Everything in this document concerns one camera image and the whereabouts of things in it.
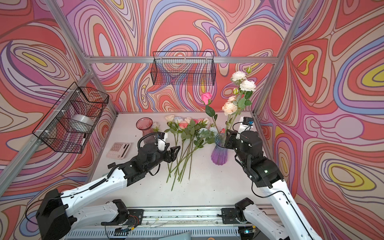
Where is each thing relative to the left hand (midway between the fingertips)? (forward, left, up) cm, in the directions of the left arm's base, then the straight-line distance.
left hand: (177, 145), depth 76 cm
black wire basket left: (+6, +55, +8) cm, 56 cm away
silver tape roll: (+9, +46, +10) cm, 48 cm away
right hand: (-1, -25, +11) cm, 27 cm away
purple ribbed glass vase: (+2, -24, -14) cm, 28 cm away
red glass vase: (+19, +22, -6) cm, 30 cm away
